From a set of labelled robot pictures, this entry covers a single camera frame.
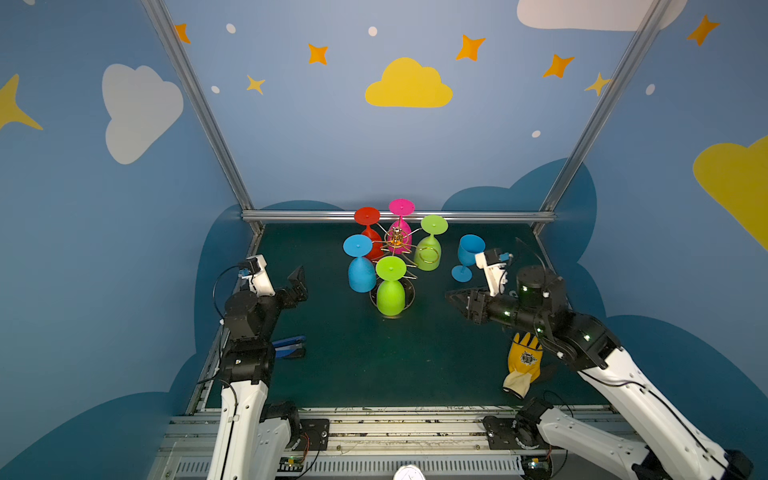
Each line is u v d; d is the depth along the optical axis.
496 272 0.58
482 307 0.55
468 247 0.96
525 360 0.86
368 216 0.82
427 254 0.87
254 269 0.58
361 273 0.81
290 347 0.89
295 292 0.65
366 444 0.73
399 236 0.78
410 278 0.90
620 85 0.80
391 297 0.76
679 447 0.38
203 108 0.85
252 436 0.46
